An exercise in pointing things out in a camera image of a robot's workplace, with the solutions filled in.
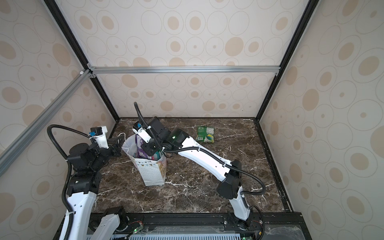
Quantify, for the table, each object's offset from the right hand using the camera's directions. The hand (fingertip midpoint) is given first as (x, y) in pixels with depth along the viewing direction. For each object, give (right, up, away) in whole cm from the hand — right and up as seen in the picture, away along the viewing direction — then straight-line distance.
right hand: (144, 144), depth 70 cm
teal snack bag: (+8, -4, -7) cm, 11 cm away
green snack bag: (+31, +4, +36) cm, 48 cm away
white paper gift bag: (+1, -14, +5) cm, 15 cm away
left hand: (-7, +5, -3) cm, 9 cm away
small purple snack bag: (-4, -4, +5) cm, 8 cm away
